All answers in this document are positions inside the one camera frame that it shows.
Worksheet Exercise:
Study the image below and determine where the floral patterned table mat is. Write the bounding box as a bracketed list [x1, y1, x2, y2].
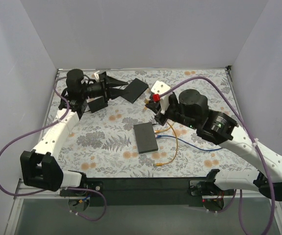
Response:
[57, 69, 253, 178]

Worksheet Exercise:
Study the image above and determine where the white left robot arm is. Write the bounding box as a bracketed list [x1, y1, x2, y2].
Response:
[20, 69, 128, 191]

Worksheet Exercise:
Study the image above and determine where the black power adapter brick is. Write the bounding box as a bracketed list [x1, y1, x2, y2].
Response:
[88, 97, 108, 113]

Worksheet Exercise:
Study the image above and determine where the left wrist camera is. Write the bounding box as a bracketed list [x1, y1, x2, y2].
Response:
[83, 70, 101, 84]

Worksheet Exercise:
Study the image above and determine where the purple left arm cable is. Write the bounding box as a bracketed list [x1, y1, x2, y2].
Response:
[0, 76, 107, 222]

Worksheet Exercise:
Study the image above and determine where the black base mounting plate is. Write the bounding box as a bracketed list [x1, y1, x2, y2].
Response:
[59, 177, 235, 208]

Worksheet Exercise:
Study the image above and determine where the black network switch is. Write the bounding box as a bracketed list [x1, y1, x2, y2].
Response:
[122, 78, 149, 104]
[133, 122, 158, 154]

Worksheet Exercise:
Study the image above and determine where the aluminium frame rail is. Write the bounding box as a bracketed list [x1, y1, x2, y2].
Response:
[12, 192, 282, 235]

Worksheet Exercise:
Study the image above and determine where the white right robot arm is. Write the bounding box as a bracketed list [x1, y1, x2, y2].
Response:
[146, 88, 282, 201]

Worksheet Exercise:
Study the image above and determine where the blue ethernet cable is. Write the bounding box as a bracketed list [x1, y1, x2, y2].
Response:
[156, 133, 225, 151]

